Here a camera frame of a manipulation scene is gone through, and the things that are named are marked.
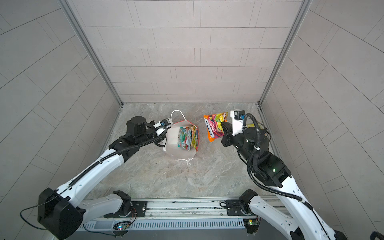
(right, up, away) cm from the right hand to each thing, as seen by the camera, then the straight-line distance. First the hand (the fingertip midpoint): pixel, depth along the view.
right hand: (218, 124), depth 61 cm
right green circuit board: (+16, -47, +7) cm, 50 cm away
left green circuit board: (-42, -46, +4) cm, 63 cm away
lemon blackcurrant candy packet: (-11, -8, +23) cm, 27 cm away
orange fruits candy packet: (-2, 0, +2) cm, 3 cm away
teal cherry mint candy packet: (-17, -10, +28) cm, 34 cm away
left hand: (-22, 0, +14) cm, 26 cm away
